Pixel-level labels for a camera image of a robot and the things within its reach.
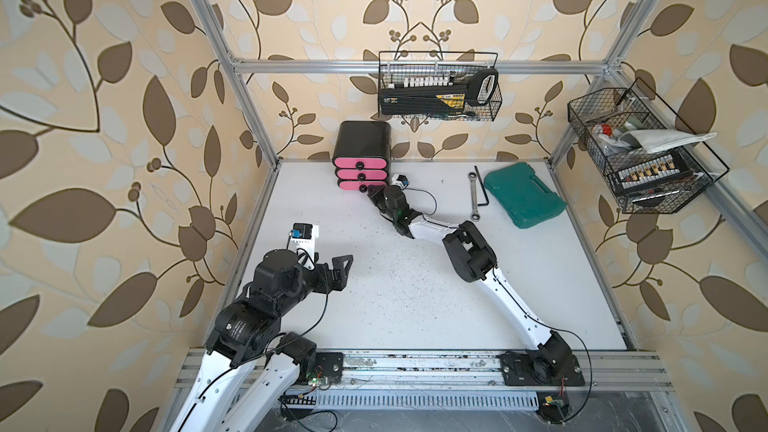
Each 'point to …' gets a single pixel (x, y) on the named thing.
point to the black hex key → (478, 175)
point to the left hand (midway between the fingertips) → (335, 255)
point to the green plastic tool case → (525, 198)
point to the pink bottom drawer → (355, 185)
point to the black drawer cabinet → (362, 155)
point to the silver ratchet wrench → (475, 217)
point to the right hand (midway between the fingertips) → (367, 184)
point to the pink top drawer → (360, 163)
